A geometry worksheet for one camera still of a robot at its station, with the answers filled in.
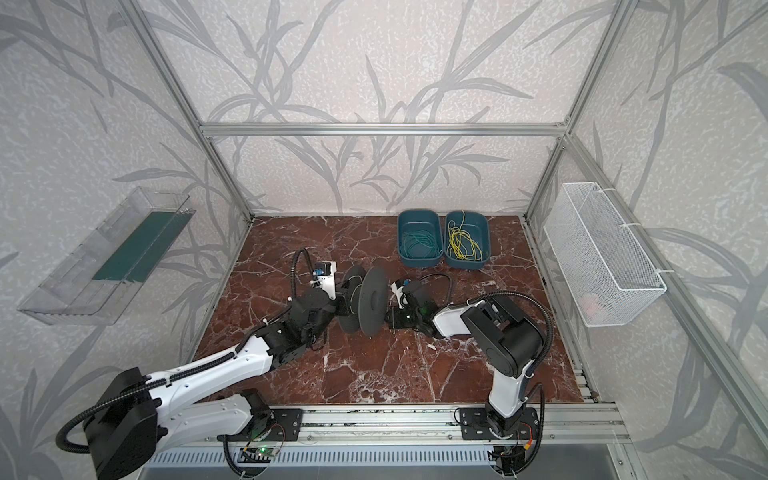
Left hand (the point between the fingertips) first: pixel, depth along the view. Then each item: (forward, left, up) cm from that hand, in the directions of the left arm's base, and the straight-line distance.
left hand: (353, 274), depth 80 cm
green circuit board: (-39, +20, -19) cm, 48 cm away
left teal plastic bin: (+37, -20, -17) cm, 45 cm away
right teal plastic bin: (+34, -43, -17) cm, 57 cm away
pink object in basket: (-10, -60, +3) cm, 60 cm away
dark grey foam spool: (-5, -4, -4) cm, 7 cm away
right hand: (-2, -8, -18) cm, 20 cm away
